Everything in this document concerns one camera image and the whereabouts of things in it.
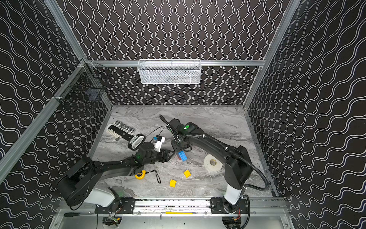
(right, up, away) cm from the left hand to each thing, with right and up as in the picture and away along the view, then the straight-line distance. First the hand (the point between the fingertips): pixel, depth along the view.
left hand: (176, 155), depth 82 cm
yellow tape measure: (-20, -13, +1) cm, 24 cm away
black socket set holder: (-37, +11, +21) cm, 44 cm away
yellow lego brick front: (-2, -15, -2) cm, 16 cm away
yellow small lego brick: (+6, -11, +2) cm, 13 cm away
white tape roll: (+22, -7, +7) cm, 24 cm away
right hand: (+2, +5, +1) cm, 5 cm away
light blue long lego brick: (+4, -1, +2) cm, 4 cm away
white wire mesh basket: (-8, +59, +31) cm, 67 cm away
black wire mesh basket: (-63, +44, +15) cm, 79 cm away
